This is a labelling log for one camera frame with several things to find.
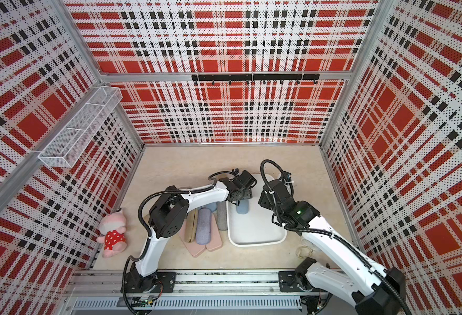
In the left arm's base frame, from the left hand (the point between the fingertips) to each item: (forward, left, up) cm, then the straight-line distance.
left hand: (246, 192), depth 97 cm
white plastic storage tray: (-17, -4, -3) cm, 18 cm away
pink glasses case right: (-25, +13, +1) cm, 28 cm away
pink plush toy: (-18, +58, +3) cm, 61 cm away
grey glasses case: (-13, +11, +1) cm, 17 cm away
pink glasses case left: (-27, +22, 0) cm, 34 cm away
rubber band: (-28, -24, -1) cm, 36 cm away
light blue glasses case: (-9, +2, 0) cm, 9 cm away
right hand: (-11, -9, +16) cm, 22 cm away
